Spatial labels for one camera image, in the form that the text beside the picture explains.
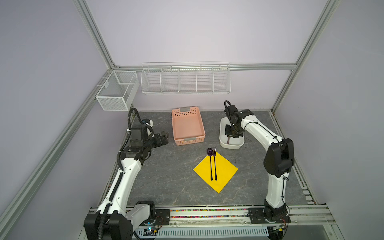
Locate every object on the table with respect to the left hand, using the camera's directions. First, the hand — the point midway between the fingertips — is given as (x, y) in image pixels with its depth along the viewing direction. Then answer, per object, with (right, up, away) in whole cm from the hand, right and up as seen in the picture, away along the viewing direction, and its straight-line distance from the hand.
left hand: (162, 137), depth 79 cm
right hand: (+40, 0, +12) cm, 42 cm away
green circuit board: (-6, -46, -7) cm, 47 cm away
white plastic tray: (+44, -6, +22) cm, 49 cm away
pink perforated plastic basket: (+11, +6, +36) cm, 38 cm away
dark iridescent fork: (+30, -11, +17) cm, 36 cm away
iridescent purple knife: (+40, -5, +23) cm, 46 cm away
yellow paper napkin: (+36, -22, +10) cm, 43 cm away
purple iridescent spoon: (+27, -11, +17) cm, 34 cm away
